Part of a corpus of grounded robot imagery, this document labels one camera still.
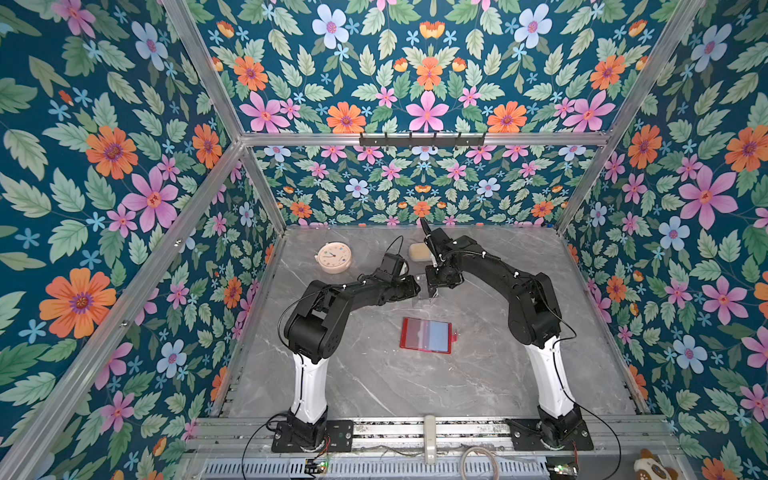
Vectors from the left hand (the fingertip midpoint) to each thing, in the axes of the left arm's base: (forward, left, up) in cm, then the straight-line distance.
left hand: (422, 282), depth 97 cm
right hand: (+1, -4, 0) cm, 4 cm away
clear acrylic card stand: (-5, -4, +1) cm, 6 cm away
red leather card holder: (-16, 0, -5) cm, 17 cm away
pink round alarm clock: (+15, +31, -3) cm, 35 cm away
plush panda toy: (-53, -47, -2) cm, 71 cm away
